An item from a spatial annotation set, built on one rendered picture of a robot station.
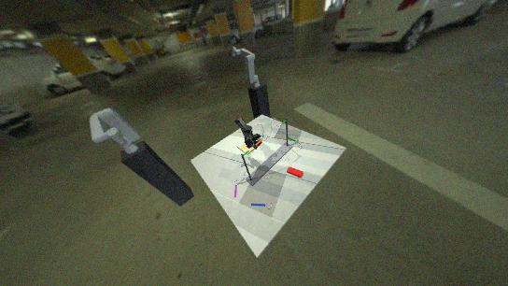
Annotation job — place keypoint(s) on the red flat block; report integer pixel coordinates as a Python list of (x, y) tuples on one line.
[(295, 172)]

